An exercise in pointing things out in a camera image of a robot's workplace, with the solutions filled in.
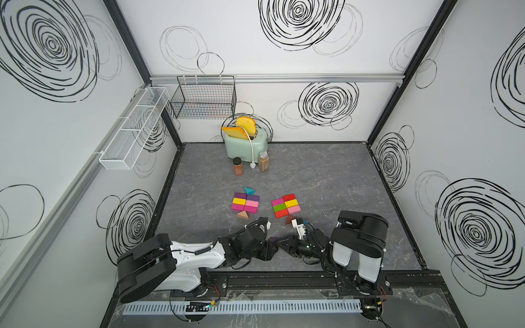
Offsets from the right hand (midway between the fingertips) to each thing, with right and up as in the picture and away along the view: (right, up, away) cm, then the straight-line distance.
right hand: (276, 247), depth 80 cm
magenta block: (-17, +12, +15) cm, 26 cm away
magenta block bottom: (+2, +15, +16) cm, 22 cm away
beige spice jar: (-5, +34, +22) cm, 41 cm away
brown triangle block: (+6, +9, +6) cm, 13 cm away
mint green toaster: (-17, +41, +22) cm, 49 cm away
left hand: (-1, -1, +1) cm, 2 cm away
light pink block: (-10, +14, +15) cm, 23 cm away
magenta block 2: (-11, +12, +13) cm, 21 cm away
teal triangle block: (-12, +19, +17) cm, 29 cm away
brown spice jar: (-18, +31, +21) cm, 42 cm away
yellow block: (-16, +15, +16) cm, 27 cm away
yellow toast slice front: (-17, +48, +16) cm, 53 cm away
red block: (+7, +17, +16) cm, 25 cm away
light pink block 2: (+9, +12, +14) cm, 20 cm away
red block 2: (+3, +10, +11) cm, 16 cm away
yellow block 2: (+8, +15, +14) cm, 22 cm away
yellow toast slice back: (-13, +53, +21) cm, 59 cm away
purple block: (-15, +18, +17) cm, 29 cm away
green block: (+3, +13, +14) cm, 19 cm away
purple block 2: (-10, +16, +18) cm, 27 cm away
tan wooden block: (-14, +10, +9) cm, 20 cm away
